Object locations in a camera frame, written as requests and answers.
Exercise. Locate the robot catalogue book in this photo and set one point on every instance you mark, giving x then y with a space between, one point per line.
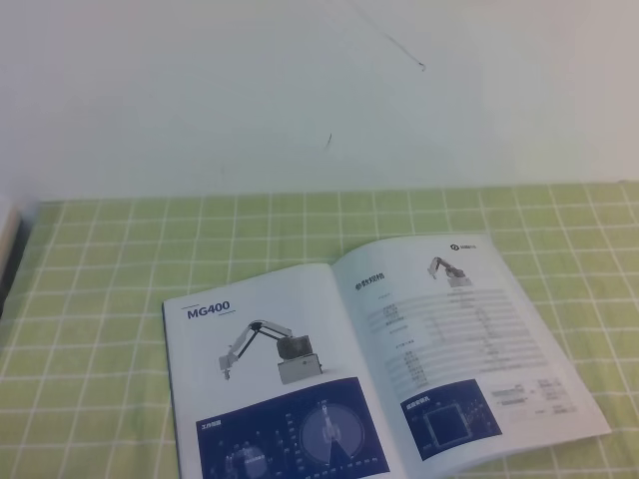
411 357

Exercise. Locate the green checked tablecloth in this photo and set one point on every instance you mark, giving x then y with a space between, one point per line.
84 382

